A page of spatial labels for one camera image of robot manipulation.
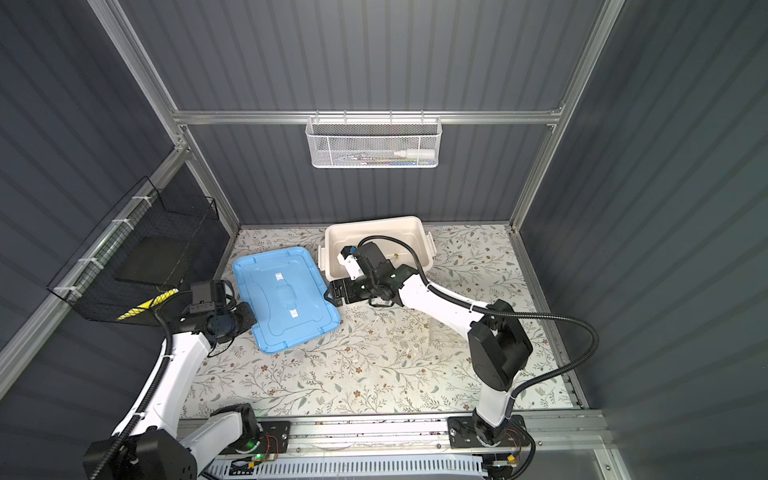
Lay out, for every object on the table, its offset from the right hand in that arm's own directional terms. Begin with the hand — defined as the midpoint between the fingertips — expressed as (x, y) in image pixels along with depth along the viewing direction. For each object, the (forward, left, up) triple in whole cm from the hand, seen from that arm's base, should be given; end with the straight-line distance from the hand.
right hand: (339, 295), depth 81 cm
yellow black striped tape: (-9, +40, +12) cm, 43 cm away
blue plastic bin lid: (+5, +18, -8) cm, 20 cm away
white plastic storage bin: (+26, +2, -3) cm, 26 cm away
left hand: (-5, +26, -4) cm, 26 cm away
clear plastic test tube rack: (-4, -30, -17) cm, 34 cm away
